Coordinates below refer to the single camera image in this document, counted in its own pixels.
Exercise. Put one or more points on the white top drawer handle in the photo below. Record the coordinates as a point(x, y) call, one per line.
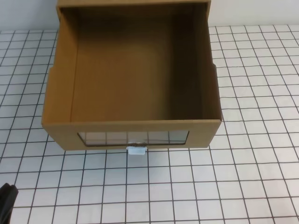
point(136, 150)

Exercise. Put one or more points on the brown cardboard top drawer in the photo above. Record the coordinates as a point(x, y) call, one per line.
point(135, 84)

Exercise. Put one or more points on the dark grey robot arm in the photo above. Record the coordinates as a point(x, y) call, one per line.
point(8, 195)

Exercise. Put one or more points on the brown cardboard shoebox cabinet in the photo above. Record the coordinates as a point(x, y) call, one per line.
point(70, 11)

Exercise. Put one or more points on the white grid tablecloth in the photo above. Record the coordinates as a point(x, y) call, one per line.
point(248, 175)

